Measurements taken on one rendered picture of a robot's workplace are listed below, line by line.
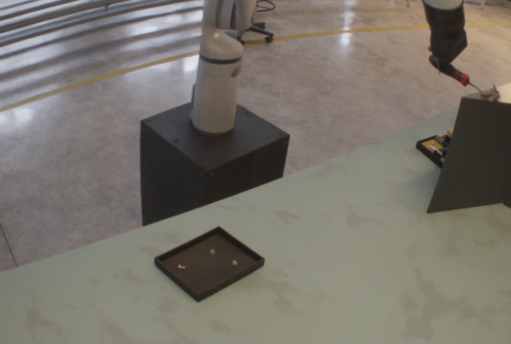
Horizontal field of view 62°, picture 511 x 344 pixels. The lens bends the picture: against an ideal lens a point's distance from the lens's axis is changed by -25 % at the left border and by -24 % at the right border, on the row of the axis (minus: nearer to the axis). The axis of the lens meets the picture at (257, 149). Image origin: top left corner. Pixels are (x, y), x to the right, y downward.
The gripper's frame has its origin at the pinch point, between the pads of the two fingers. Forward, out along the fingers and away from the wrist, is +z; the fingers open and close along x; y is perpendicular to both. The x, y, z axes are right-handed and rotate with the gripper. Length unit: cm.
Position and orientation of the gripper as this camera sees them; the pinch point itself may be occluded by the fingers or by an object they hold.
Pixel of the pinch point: (443, 69)
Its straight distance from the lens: 91.5
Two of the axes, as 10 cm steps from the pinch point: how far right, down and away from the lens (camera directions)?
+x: 7.6, -6.2, 1.9
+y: 5.7, 4.9, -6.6
